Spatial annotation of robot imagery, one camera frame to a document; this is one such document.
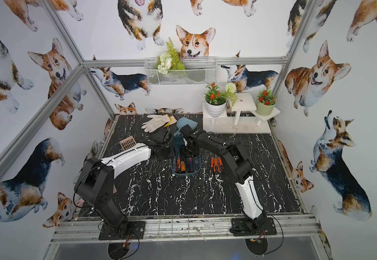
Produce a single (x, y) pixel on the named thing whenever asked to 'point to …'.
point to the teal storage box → (182, 164)
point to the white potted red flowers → (215, 101)
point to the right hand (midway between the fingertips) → (182, 155)
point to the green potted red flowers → (266, 102)
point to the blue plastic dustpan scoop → (183, 121)
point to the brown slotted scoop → (128, 143)
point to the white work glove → (156, 122)
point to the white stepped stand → (239, 102)
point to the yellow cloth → (173, 121)
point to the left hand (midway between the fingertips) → (175, 150)
